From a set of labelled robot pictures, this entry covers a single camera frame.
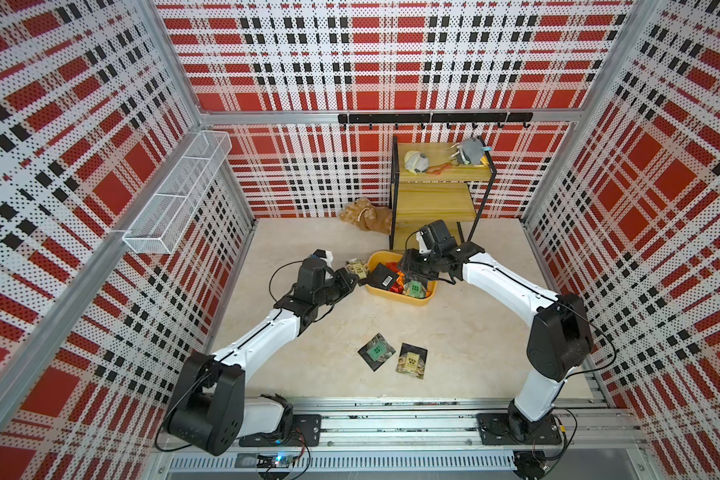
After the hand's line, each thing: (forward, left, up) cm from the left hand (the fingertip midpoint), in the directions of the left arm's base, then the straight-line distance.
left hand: (364, 277), depth 85 cm
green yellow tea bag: (+3, -16, -12) cm, 20 cm away
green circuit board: (-43, +20, -14) cm, 49 cm away
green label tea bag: (-16, -3, -15) cm, 22 cm away
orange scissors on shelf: (+26, -21, +18) cm, 38 cm away
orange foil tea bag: (+7, -11, -11) cm, 17 cm away
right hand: (+4, -13, 0) cm, 13 cm away
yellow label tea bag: (-19, -14, -15) cm, 28 cm away
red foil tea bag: (+14, -9, -14) cm, 22 cm away
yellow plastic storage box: (+1, -9, -11) cm, 15 cm away
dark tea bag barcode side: (+8, -5, -12) cm, 15 cm away
